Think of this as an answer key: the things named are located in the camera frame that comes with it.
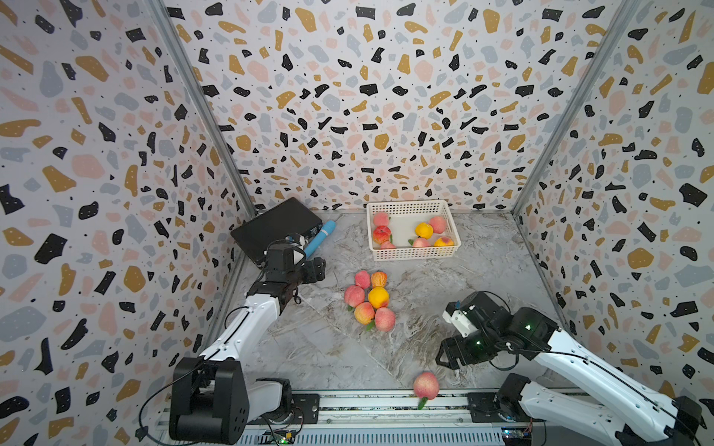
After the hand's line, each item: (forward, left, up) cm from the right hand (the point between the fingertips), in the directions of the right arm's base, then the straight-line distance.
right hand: (446, 359), depth 70 cm
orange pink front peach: (+15, +22, -7) cm, 28 cm away
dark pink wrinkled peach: (+28, +23, -7) cm, 37 cm away
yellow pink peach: (+44, -6, -7) cm, 45 cm away
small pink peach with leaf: (+43, +15, -8) cm, 47 cm away
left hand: (+27, +37, +4) cm, 46 cm away
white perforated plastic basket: (+63, +8, -12) cm, 64 cm away
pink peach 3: (+44, +2, -7) cm, 45 cm away
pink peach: (+58, +17, -8) cm, 61 cm away
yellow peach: (+50, +1, -7) cm, 51 cm away
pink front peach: (+13, +16, -6) cm, 21 cm away
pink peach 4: (+21, +26, -7) cm, 34 cm away
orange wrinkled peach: (+27, +18, -6) cm, 33 cm away
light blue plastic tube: (+51, +40, -9) cm, 66 cm away
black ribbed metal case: (+51, +61, -6) cm, 80 cm away
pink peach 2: (+55, -6, -8) cm, 56 cm away
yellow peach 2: (+21, +18, -7) cm, 29 cm away
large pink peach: (-5, +5, -7) cm, 10 cm away
